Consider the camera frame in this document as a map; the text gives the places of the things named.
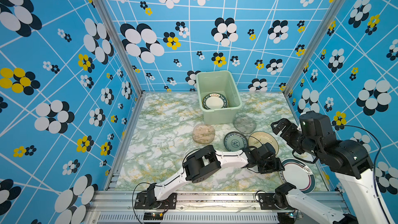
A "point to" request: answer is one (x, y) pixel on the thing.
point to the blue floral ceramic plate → (235, 141)
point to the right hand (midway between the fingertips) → (278, 130)
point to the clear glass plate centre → (205, 160)
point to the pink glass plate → (203, 134)
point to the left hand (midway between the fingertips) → (284, 172)
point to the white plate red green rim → (299, 174)
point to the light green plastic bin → (221, 82)
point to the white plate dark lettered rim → (214, 100)
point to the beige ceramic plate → (259, 138)
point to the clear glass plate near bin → (244, 124)
